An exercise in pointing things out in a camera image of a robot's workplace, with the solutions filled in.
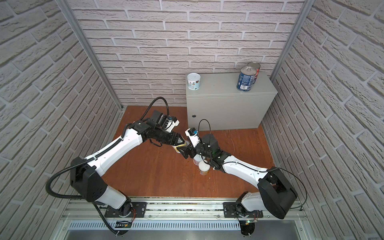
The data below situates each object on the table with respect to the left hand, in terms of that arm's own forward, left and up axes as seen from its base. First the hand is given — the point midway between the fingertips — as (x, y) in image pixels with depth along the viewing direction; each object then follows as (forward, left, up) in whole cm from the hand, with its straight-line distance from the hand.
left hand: (181, 139), depth 78 cm
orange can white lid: (-11, -12, -13) cm, 21 cm away
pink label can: (-10, -8, -1) cm, 13 cm away
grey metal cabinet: (+22, -23, +4) cm, 32 cm away
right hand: (-1, -1, -1) cm, 2 cm away
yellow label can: (-3, -3, 0) cm, 4 cm away
